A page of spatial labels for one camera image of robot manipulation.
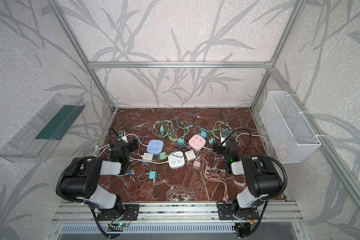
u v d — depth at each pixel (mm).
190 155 913
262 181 451
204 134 1019
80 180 447
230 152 719
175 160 888
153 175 834
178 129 1083
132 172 866
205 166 891
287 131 637
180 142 985
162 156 912
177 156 910
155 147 953
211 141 981
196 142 973
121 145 730
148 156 910
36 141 641
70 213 753
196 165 888
